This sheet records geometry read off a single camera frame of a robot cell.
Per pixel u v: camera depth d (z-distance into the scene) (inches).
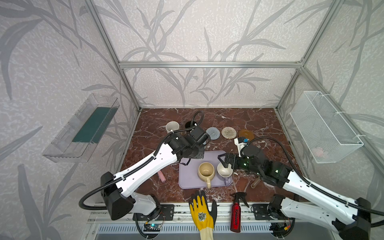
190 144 20.0
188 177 33.3
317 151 28.5
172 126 39.1
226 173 33.6
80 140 24.8
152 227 28.2
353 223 15.5
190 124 44.0
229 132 41.4
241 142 25.7
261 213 29.4
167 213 29.0
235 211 27.8
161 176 33.3
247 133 41.4
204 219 27.8
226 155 25.2
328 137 24.1
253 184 31.9
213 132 41.4
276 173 20.1
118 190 15.3
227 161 24.8
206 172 34.0
